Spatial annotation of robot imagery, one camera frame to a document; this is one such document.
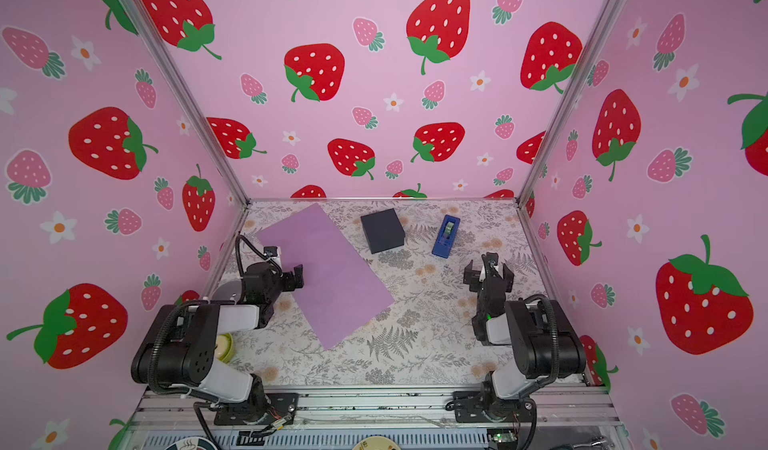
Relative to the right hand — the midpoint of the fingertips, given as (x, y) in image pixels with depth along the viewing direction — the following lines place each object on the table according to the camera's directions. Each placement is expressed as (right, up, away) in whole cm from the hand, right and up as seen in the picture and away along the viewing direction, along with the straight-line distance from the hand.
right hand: (490, 263), depth 91 cm
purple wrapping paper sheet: (-47, -10, +5) cm, 49 cm away
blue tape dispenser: (-11, +8, +14) cm, 19 cm away
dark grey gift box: (-34, +10, +17) cm, 39 cm away
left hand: (-65, -1, +4) cm, 65 cm away
